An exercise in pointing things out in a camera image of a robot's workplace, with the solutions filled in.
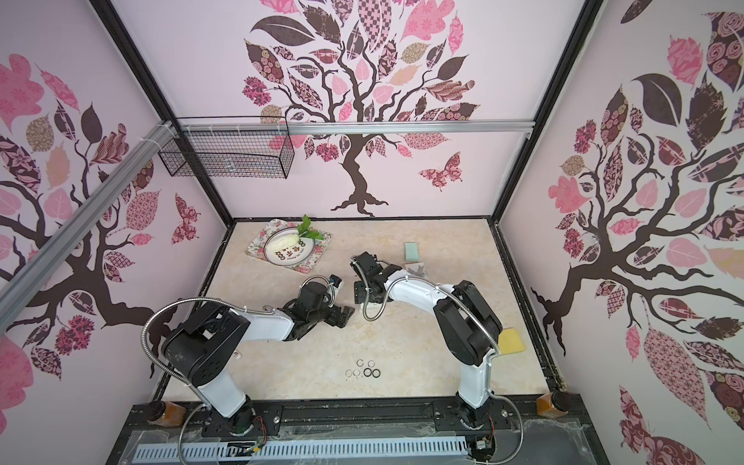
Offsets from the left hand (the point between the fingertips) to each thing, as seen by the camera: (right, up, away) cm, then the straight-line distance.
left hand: (343, 309), depth 95 cm
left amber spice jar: (-40, -19, -27) cm, 52 cm away
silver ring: (+6, -14, -12) cm, 19 cm away
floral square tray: (-36, +20, +15) cm, 44 cm away
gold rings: (+4, -15, -14) cm, 21 cm away
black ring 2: (+12, -16, -14) cm, 24 cm away
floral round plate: (-21, +18, +13) cm, 31 cm away
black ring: (+8, -16, -14) cm, 22 cm away
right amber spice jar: (+54, -17, -27) cm, 63 cm away
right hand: (+8, +6, -2) cm, 10 cm away
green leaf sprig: (-19, +28, +19) cm, 39 cm away
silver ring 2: (+11, -13, -12) cm, 21 cm away
